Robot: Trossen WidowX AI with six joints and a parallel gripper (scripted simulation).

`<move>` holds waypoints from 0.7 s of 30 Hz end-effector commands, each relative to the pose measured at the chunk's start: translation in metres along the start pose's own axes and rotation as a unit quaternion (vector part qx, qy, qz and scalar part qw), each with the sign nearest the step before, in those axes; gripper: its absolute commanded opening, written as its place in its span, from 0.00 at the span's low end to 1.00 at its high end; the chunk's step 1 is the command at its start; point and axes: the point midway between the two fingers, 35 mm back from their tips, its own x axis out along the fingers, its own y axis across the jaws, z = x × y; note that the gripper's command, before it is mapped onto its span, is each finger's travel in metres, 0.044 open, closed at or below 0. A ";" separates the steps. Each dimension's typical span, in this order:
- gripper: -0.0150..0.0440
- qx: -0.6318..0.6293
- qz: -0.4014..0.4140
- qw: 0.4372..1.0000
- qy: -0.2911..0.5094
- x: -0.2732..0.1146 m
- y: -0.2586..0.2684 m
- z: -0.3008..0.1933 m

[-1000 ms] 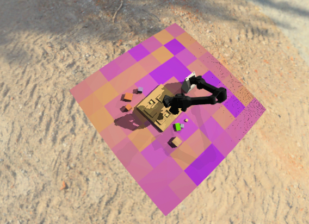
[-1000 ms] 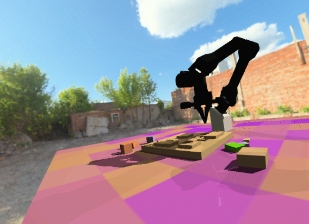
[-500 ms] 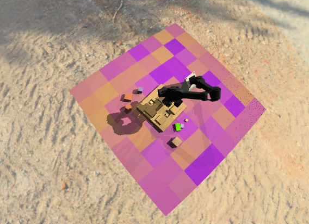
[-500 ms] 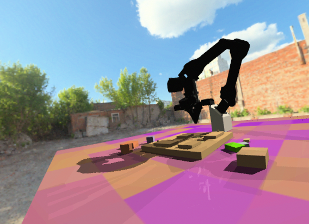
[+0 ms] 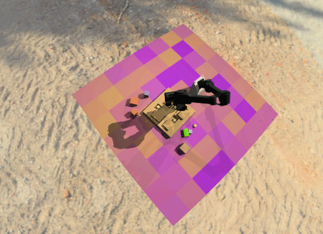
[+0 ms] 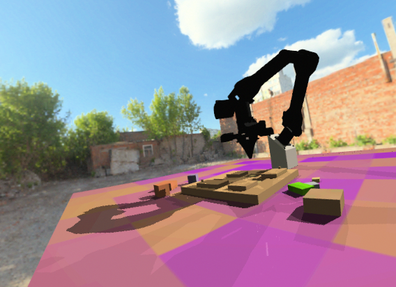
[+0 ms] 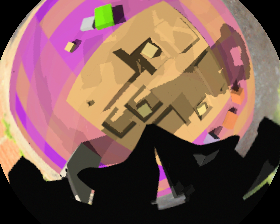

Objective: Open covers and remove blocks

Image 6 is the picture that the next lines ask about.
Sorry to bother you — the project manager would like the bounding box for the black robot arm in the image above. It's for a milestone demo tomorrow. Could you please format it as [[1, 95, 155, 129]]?
[[213, 49, 319, 146]]

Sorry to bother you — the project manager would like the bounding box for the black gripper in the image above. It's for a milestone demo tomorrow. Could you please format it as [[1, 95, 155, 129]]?
[[220, 114, 274, 159]]

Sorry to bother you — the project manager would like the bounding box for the brown rectangular block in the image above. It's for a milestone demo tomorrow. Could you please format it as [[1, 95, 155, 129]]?
[[303, 188, 344, 216]]

